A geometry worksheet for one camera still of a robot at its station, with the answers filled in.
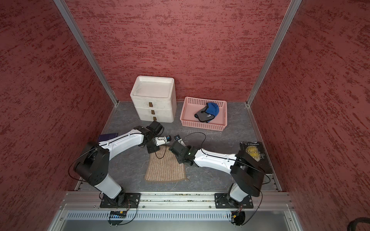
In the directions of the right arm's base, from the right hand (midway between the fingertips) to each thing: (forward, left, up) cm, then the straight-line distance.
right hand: (183, 154), depth 86 cm
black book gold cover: (+4, -47, -5) cm, 48 cm away
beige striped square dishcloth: (-5, +13, -3) cm, 14 cm away
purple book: (+16, +55, -3) cm, 58 cm away
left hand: (+5, +20, 0) cm, 20 cm away
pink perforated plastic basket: (+45, -7, -4) cm, 45 cm away
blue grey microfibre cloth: (+35, -19, -4) cm, 40 cm away
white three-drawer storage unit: (+30, +18, +19) cm, 40 cm away
